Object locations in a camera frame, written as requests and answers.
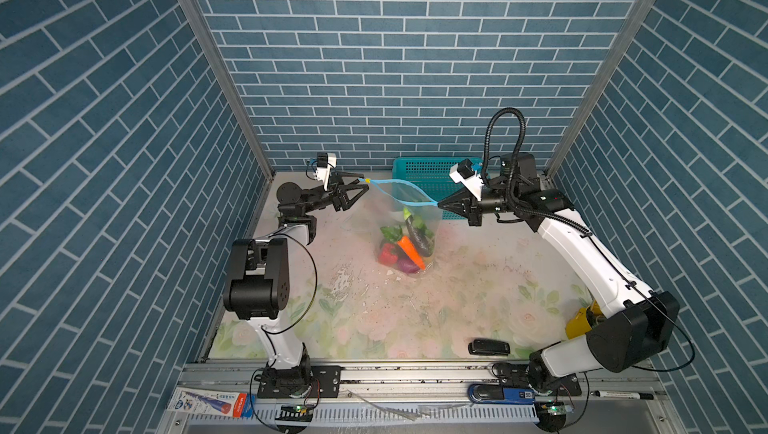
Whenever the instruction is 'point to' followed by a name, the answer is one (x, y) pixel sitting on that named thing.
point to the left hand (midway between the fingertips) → (364, 188)
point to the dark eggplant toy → (420, 239)
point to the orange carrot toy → (407, 244)
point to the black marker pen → (622, 394)
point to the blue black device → (495, 394)
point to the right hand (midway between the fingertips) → (440, 199)
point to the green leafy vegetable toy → (392, 233)
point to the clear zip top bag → (387, 212)
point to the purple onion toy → (407, 265)
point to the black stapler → (488, 347)
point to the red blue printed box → (212, 402)
